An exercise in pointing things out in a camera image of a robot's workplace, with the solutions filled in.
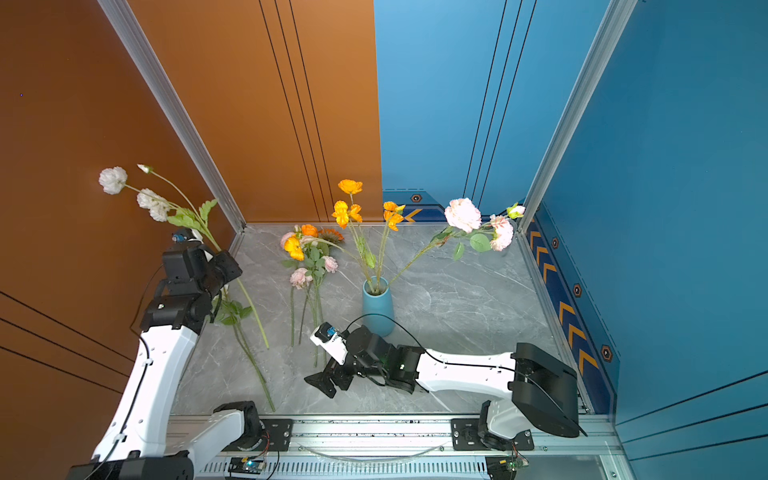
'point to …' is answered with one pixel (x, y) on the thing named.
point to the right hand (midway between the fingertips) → (316, 363)
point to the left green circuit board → (248, 466)
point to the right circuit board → (504, 467)
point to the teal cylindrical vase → (377, 306)
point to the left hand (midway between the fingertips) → (229, 252)
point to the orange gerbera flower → (330, 235)
